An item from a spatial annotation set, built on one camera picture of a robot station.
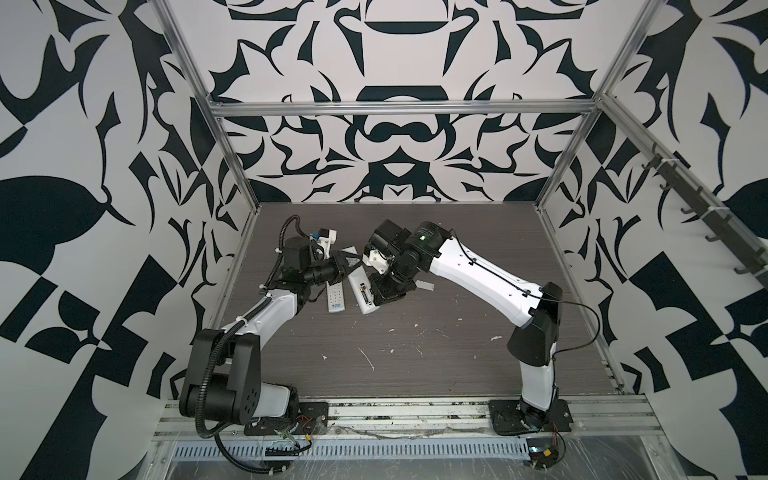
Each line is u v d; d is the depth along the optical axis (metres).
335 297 0.94
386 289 0.65
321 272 0.73
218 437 0.67
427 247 0.52
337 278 0.76
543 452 0.71
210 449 0.65
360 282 0.77
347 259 0.78
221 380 0.43
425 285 0.98
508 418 0.74
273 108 0.92
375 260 0.71
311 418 0.73
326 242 0.79
